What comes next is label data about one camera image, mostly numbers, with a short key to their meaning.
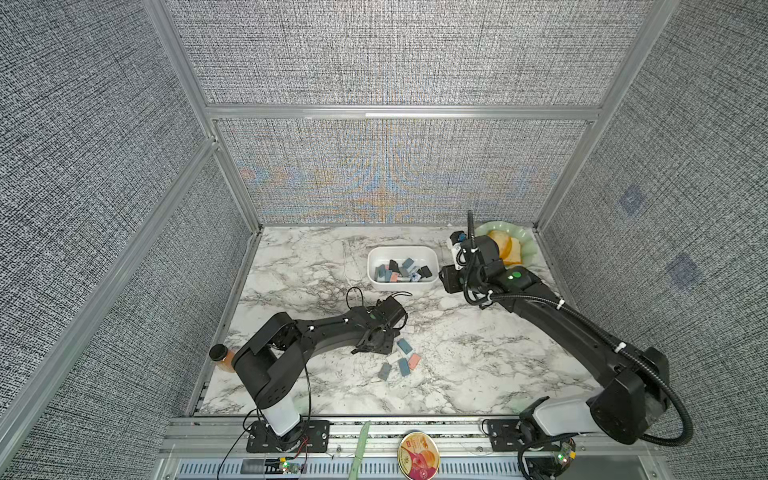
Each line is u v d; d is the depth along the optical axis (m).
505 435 0.74
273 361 0.46
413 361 0.86
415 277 1.02
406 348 0.88
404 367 0.84
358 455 0.72
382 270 1.04
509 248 1.06
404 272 1.04
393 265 1.06
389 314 0.71
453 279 0.72
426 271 1.04
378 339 0.65
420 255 1.07
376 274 1.03
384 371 0.84
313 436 0.73
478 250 0.59
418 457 0.68
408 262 1.07
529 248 1.07
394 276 1.03
